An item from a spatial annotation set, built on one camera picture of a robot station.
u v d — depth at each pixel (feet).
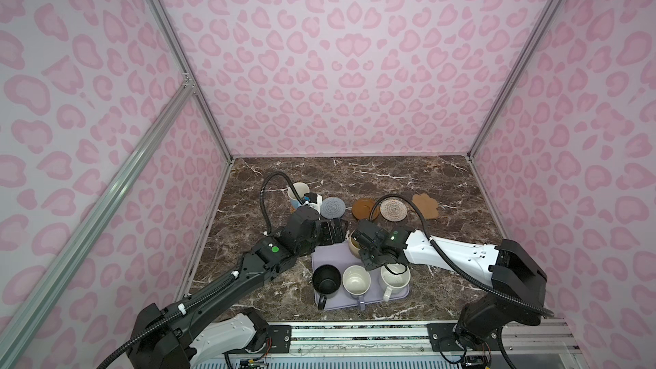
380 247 2.02
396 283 2.71
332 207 3.33
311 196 2.26
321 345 2.37
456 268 1.50
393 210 3.30
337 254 2.87
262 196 3.52
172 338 1.27
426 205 3.48
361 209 3.27
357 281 2.74
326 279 2.73
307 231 1.91
